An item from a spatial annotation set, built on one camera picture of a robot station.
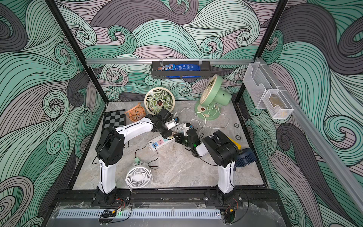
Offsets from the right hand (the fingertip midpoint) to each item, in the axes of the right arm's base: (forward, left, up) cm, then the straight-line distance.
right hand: (174, 135), depth 96 cm
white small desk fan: (-29, +18, +8) cm, 35 cm away
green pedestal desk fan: (+13, -25, +23) cm, 36 cm away
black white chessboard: (+13, +45, +2) cm, 47 cm away
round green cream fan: (+23, +12, +13) cm, 29 cm away
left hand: (+1, +3, +4) cm, 5 cm away
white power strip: (-5, +9, 0) cm, 11 cm away
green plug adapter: (-18, +23, +1) cm, 29 cm away
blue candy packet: (+33, -5, +32) cm, 46 cm away
